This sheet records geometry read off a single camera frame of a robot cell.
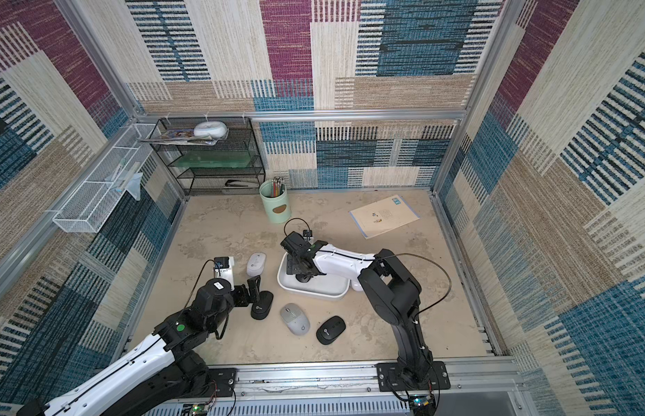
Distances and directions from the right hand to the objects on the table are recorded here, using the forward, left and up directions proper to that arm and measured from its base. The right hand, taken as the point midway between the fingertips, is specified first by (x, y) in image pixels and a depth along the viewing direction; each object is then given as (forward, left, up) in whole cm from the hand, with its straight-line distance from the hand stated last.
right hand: (301, 264), depth 94 cm
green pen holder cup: (+25, +11, +10) cm, 29 cm away
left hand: (-10, +15, +11) cm, 21 cm away
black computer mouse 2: (-22, -10, -1) cm, 25 cm away
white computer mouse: (+1, +17, -1) cm, 17 cm away
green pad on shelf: (+32, +32, +22) cm, 51 cm away
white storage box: (-8, -7, -2) cm, 11 cm away
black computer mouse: (-15, +12, -1) cm, 20 cm away
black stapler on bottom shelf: (+35, +27, +8) cm, 45 cm away
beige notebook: (+24, -33, -3) cm, 41 cm away
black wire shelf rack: (+42, +43, +3) cm, 60 cm away
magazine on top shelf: (+33, +41, +31) cm, 61 cm away
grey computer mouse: (-18, +1, -1) cm, 18 cm away
